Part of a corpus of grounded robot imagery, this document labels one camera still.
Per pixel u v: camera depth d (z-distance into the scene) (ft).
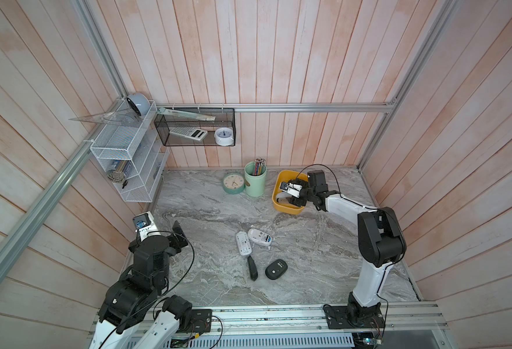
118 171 2.50
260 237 2.97
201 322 2.39
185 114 2.98
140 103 2.74
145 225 1.68
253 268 2.68
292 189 2.81
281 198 3.32
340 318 2.41
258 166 3.22
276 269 2.72
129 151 2.26
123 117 2.82
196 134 3.21
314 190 2.56
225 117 3.31
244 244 2.96
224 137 3.09
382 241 1.70
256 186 3.43
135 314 1.30
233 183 3.63
